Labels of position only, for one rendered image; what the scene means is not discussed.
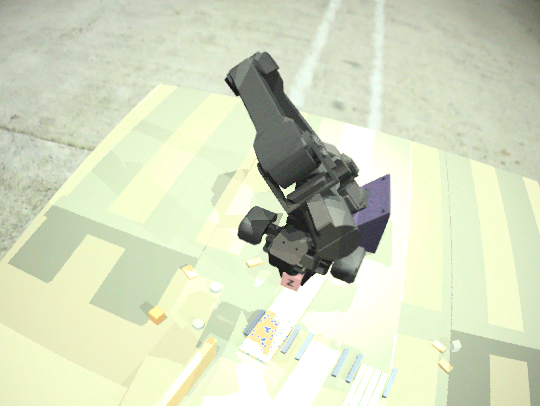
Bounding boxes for pink letter cube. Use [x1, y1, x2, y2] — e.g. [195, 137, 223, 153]
[280, 272, 305, 292]

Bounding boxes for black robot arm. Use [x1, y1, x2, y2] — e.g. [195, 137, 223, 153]
[224, 52, 369, 277]

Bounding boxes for pale yellow strip with blue dots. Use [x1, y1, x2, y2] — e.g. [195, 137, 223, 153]
[240, 268, 331, 362]

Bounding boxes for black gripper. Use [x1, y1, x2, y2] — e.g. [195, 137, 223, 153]
[237, 206, 366, 286]

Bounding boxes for white round disc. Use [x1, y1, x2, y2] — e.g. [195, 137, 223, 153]
[193, 318, 204, 330]
[210, 283, 221, 293]

